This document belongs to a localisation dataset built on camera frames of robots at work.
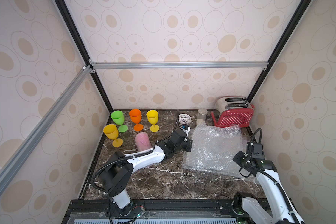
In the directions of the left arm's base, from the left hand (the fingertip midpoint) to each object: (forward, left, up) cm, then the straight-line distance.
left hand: (197, 142), depth 81 cm
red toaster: (+25, -27, 0) cm, 37 cm away
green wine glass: (+20, +52, -1) cm, 55 cm away
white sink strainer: (+31, +5, -14) cm, 34 cm away
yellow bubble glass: (+21, +28, -1) cm, 35 cm away
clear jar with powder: (+25, -7, -3) cm, 26 cm away
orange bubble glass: (+21, +40, -1) cm, 45 cm away
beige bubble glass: (+7, +53, -1) cm, 53 cm away
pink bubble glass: (+5, +34, -9) cm, 36 cm away
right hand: (-7, -27, -6) cm, 29 cm away
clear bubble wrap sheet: (+1, -12, -10) cm, 16 cm away
